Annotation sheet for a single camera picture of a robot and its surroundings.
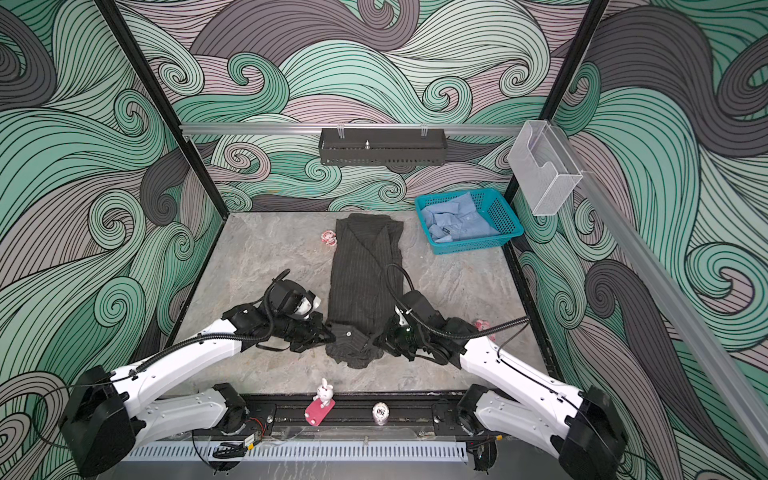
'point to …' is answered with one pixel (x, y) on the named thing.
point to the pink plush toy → (481, 324)
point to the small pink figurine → (329, 237)
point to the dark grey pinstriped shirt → (366, 287)
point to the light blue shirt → (456, 220)
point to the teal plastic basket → (491, 208)
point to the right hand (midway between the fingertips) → (371, 343)
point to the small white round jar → (381, 412)
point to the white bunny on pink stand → (323, 404)
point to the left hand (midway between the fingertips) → (337, 336)
